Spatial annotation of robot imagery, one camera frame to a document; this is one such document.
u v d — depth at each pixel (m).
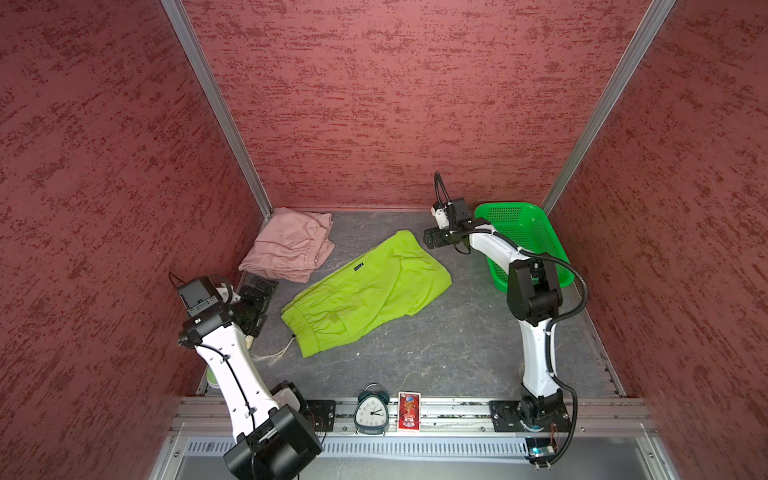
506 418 0.73
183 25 0.72
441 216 0.93
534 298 0.57
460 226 0.79
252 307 0.66
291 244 1.07
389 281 0.97
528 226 1.13
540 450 0.70
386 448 0.77
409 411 0.74
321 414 0.74
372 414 0.71
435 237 0.92
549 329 0.59
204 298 0.54
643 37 0.74
